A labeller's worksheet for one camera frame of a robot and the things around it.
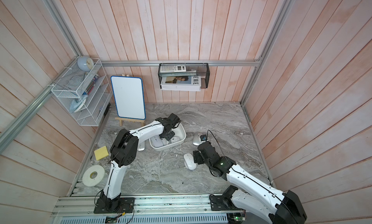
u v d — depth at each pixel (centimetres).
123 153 55
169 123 81
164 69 90
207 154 59
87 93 86
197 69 99
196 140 98
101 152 93
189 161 87
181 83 93
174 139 95
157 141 95
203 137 71
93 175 84
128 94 92
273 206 41
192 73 88
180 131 101
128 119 102
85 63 80
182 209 73
